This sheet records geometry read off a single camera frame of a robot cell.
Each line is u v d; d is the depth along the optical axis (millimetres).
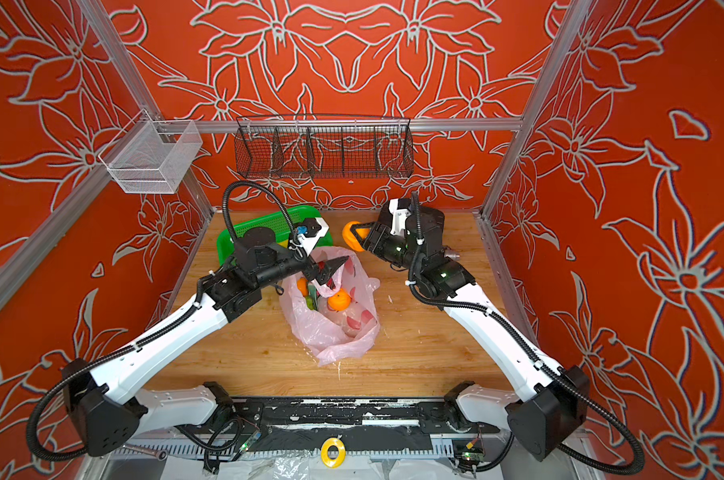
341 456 670
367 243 612
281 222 1060
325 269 601
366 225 637
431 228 505
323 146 986
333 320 792
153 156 927
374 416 743
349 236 660
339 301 899
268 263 527
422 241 495
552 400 372
